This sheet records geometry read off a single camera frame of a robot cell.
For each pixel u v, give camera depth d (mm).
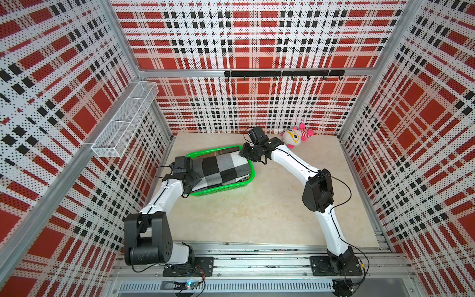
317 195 563
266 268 749
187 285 692
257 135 737
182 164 701
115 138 704
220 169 910
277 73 884
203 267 737
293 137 1112
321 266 734
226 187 901
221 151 1003
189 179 820
